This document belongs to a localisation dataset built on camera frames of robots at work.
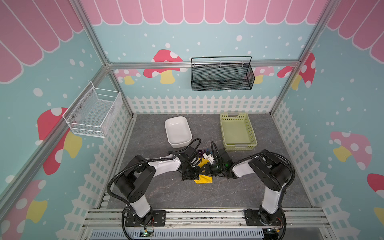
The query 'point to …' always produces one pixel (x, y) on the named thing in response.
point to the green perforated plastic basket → (237, 132)
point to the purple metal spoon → (200, 153)
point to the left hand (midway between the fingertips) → (198, 180)
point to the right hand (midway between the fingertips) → (197, 172)
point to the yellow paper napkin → (203, 179)
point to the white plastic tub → (178, 131)
